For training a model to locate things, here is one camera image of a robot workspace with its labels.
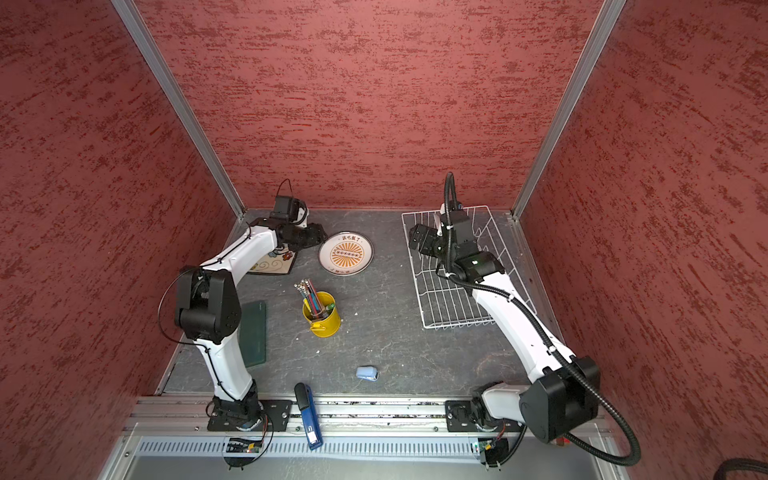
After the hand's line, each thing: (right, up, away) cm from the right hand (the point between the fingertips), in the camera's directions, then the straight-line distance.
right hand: (420, 240), depth 79 cm
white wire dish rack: (+9, -19, +13) cm, 25 cm away
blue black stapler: (-29, -41, -7) cm, 51 cm away
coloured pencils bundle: (-30, -16, +2) cm, 35 cm away
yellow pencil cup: (-26, -24, +3) cm, 35 cm away
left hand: (-32, -1, +17) cm, 36 cm away
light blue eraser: (-14, -36, -1) cm, 38 cm away
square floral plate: (-48, -8, +24) cm, 54 cm away
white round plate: (-25, -5, +27) cm, 37 cm away
